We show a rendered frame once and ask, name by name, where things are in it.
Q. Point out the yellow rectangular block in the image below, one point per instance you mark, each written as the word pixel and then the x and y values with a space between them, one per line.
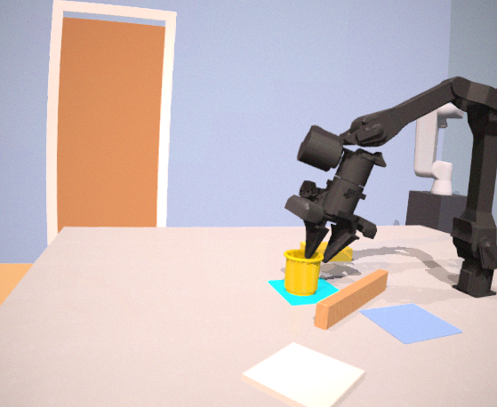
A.
pixel 344 255

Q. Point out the orange wooden beam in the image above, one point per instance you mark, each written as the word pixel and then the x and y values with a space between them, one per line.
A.
pixel 331 310

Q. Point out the yellow cup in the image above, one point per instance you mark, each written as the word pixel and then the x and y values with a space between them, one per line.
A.
pixel 302 275

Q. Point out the white flat square pad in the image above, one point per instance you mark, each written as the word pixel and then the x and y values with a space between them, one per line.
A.
pixel 302 377

